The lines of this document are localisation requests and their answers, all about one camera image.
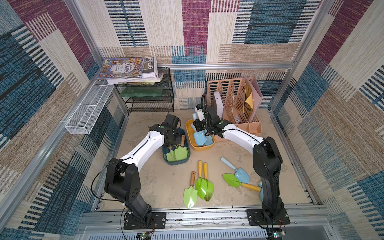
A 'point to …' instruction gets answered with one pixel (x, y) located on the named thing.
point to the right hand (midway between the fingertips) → (194, 120)
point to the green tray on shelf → (142, 91)
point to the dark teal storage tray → (165, 150)
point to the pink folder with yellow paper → (252, 97)
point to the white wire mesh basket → (89, 108)
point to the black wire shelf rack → (150, 104)
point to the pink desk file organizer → (235, 109)
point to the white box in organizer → (219, 105)
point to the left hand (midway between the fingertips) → (175, 140)
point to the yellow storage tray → (190, 140)
